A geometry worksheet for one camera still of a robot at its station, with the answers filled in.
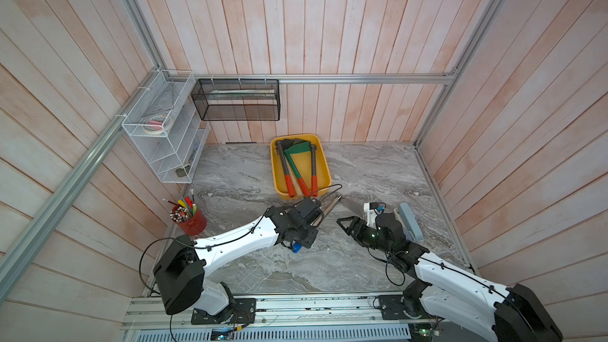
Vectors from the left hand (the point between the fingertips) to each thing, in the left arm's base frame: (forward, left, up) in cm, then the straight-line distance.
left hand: (306, 237), depth 80 cm
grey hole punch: (+11, -39, -4) cm, 41 cm away
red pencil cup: (+6, +42, +1) cm, 42 cm away
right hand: (+5, -12, +1) cm, 13 cm away
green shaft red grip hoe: (+47, +3, -5) cm, 48 cm away
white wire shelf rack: (+20, +44, +20) cm, 52 cm away
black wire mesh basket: (+59, +31, +14) cm, 69 cm away
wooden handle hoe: (+20, +3, 0) cm, 21 cm away
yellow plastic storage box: (+40, +1, -8) cm, 41 cm away
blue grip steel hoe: (+13, -8, -3) cm, 15 cm away
